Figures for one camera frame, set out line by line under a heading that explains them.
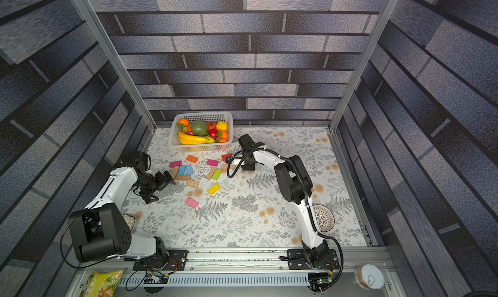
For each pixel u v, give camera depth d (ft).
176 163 3.39
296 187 1.89
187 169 3.29
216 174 3.27
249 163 2.88
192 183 3.12
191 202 2.94
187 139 3.37
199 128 3.49
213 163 3.41
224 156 3.49
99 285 2.15
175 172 3.27
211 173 3.25
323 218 2.71
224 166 3.31
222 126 3.71
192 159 3.41
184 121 3.61
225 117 3.79
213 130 3.63
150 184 2.33
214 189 3.04
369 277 2.16
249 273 2.38
